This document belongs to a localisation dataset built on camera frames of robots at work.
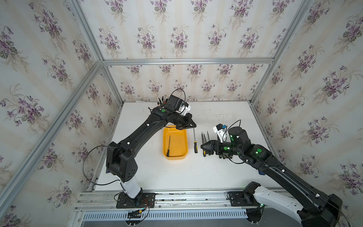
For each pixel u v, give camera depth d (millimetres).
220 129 657
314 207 392
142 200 728
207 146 662
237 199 730
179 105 648
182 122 679
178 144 952
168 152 894
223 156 881
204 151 687
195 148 708
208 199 748
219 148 623
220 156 882
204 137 983
